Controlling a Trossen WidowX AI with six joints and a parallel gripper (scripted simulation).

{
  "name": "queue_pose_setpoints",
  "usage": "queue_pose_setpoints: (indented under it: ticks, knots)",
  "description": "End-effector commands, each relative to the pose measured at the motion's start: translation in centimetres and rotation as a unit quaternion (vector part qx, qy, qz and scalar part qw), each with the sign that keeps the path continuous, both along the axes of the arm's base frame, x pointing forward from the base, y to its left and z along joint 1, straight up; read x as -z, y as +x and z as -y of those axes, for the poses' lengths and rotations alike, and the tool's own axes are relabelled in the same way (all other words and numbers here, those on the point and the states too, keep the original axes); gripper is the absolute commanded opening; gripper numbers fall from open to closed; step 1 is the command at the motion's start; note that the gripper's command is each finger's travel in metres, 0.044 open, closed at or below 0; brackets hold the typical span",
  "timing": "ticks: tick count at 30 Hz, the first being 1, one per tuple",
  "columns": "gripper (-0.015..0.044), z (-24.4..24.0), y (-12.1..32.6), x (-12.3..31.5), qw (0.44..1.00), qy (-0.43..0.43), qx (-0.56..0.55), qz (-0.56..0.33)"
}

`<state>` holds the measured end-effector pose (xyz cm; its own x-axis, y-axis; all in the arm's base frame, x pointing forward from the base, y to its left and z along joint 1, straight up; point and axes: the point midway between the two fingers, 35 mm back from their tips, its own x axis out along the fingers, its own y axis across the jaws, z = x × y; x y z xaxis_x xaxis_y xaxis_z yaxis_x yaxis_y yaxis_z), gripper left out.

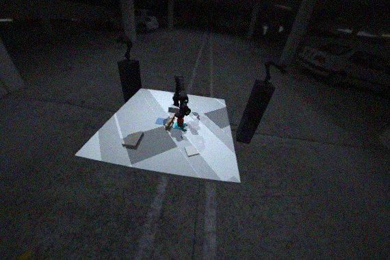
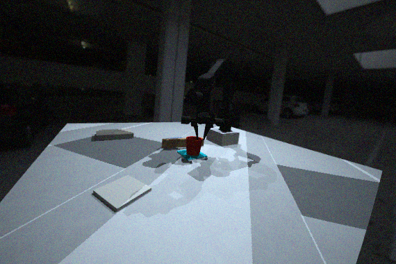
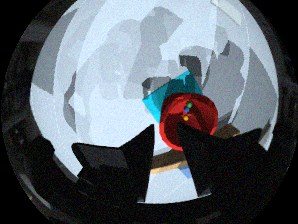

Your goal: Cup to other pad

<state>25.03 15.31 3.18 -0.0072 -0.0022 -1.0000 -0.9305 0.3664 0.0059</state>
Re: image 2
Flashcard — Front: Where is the tan flat bar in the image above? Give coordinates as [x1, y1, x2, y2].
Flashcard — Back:
[162, 138, 204, 149]

